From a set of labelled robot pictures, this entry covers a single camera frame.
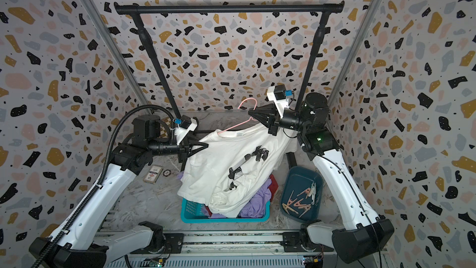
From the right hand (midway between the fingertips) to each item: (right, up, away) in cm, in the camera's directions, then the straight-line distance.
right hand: (251, 114), depth 58 cm
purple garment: (+2, -36, +17) cm, 40 cm away
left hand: (-16, -10, +7) cm, 20 cm away
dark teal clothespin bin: (+24, -35, +29) cm, 51 cm away
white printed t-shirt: (-6, -20, +16) cm, 26 cm away
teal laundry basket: (-25, -40, +20) cm, 51 cm away
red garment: (+10, -30, +24) cm, 40 cm away
